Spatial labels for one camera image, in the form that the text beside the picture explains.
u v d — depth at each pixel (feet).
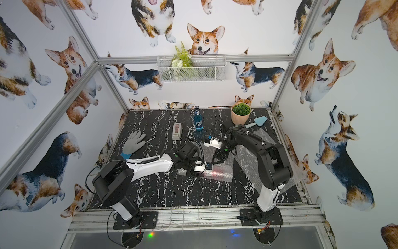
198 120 3.24
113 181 1.48
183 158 2.25
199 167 2.47
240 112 3.41
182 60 2.69
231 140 2.30
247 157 3.12
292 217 2.46
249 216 2.41
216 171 2.75
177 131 3.39
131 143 3.27
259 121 3.73
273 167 1.57
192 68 2.92
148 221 2.42
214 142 2.62
